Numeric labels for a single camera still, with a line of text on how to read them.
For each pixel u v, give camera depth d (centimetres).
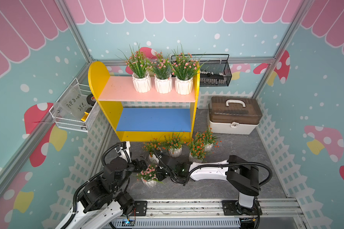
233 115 89
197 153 79
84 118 63
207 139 85
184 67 60
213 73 92
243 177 46
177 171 62
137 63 63
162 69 64
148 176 71
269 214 73
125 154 53
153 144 82
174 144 81
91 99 79
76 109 68
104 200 44
